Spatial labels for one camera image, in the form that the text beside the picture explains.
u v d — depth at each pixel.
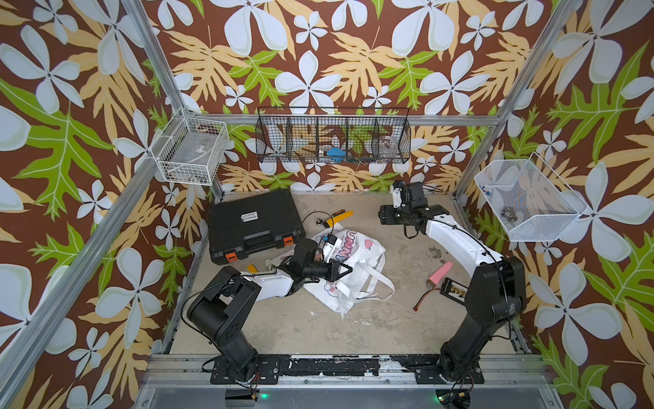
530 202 0.80
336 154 0.95
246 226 1.00
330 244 0.80
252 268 0.95
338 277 0.80
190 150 0.85
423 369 0.74
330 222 1.08
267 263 0.96
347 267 0.83
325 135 0.97
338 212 1.11
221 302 0.50
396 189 0.82
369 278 0.93
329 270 0.77
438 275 0.93
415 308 0.86
